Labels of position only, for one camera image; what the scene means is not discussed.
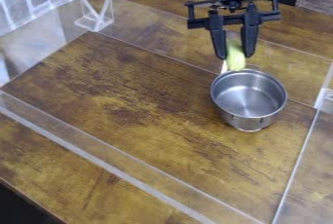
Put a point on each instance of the clear acrylic barrier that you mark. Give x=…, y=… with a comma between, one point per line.
x=187, y=199
x=323, y=100

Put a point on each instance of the yellow-green toy mushroom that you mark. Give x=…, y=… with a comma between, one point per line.
x=235, y=59

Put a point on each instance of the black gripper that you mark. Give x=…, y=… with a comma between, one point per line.
x=211, y=14

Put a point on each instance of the clear acrylic triangle stand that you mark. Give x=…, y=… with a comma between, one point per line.
x=95, y=21

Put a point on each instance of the clear acrylic front barrier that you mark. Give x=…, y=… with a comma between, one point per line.
x=187, y=199

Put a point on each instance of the clear acrylic right barrier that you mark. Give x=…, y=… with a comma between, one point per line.
x=323, y=100

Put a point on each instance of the silver metal pot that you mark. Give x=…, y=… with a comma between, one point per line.
x=250, y=98

